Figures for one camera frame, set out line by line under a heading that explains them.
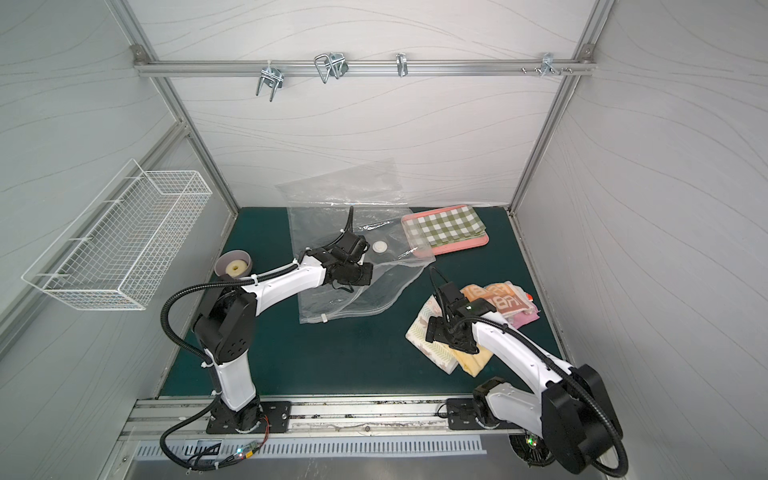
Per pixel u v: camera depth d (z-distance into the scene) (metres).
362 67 0.79
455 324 0.59
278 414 0.73
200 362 0.52
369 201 1.24
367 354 0.86
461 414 0.74
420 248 1.04
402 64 0.78
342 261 0.70
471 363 0.80
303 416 0.75
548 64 0.76
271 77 0.78
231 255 0.99
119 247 0.69
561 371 0.43
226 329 0.48
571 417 0.40
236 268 0.98
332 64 0.77
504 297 0.88
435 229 1.14
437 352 0.82
